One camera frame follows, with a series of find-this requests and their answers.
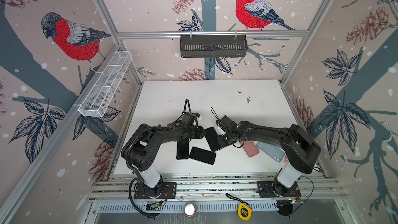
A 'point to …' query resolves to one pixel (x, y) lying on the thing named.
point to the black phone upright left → (182, 150)
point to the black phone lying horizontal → (202, 155)
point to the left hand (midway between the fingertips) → (205, 134)
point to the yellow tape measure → (244, 211)
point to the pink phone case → (251, 148)
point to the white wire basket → (105, 82)
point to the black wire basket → (213, 46)
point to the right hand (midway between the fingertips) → (219, 145)
